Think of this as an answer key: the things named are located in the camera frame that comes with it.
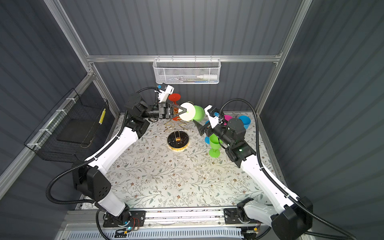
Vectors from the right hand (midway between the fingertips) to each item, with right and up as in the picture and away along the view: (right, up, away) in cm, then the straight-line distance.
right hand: (204, 114), depth 67 cm
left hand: (-8, 0, -8) cm, 11 cm away
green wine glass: (+8, -22, +29) cm, 37 cm away
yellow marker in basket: (-57, 0, +16) cm, 59 cm away
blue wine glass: (+5, -14, +38) cm, 40 cm away
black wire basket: (-66, -10, +3) cm, 67 cm away
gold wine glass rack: (-16, -15, +35) cm, 41 cm away
